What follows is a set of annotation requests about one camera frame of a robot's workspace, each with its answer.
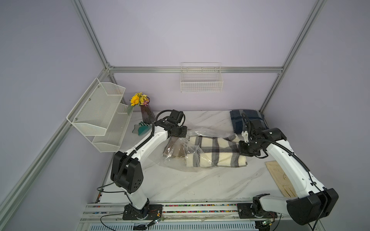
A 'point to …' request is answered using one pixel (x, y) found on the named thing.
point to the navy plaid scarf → (256, 119)
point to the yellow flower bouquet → (138, 99)
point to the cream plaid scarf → (207, 151)
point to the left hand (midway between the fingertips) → (181, 133)
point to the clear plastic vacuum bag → (178, 163)
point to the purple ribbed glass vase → (148, 117)
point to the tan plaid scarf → (174, 148)
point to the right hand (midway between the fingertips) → (242, 155)
